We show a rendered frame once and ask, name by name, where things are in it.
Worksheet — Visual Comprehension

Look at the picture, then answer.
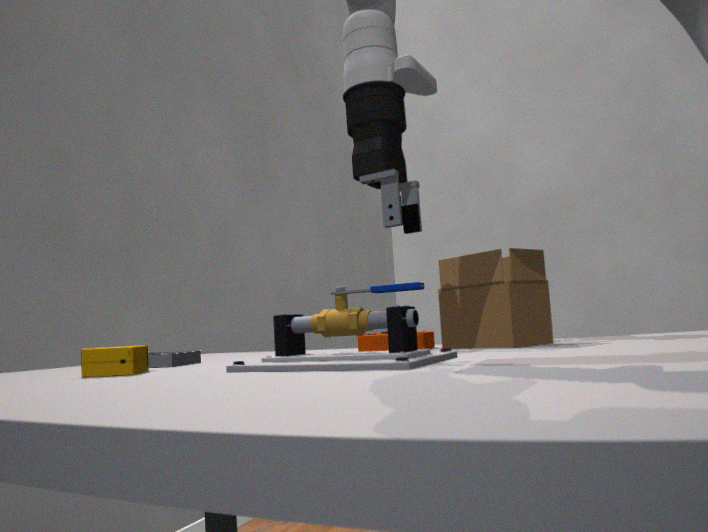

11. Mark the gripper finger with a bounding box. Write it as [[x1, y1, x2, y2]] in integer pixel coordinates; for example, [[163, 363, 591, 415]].
[[359, 169, 403, 228], [399, 180, 422, 234]]

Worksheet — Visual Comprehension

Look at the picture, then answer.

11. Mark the brown cardboard box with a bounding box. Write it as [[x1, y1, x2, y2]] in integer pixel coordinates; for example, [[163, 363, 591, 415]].
[[438, 248, 553, 349]]

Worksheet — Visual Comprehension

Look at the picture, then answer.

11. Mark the yellow box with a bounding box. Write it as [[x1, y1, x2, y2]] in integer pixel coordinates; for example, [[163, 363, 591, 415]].
[[81, 345, 149, 378]]

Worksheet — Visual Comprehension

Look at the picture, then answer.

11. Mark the orange digital multimeter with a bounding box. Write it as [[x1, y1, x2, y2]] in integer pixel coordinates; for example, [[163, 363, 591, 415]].
[[358, 331, 435, 352]]

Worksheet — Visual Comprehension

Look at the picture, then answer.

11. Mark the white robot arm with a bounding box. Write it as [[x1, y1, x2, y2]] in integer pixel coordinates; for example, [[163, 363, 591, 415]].
[[343, 0, 708, 65]]

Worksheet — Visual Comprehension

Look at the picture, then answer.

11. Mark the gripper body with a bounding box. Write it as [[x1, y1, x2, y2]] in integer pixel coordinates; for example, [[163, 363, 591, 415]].
[[343, 46, 437, 183]]

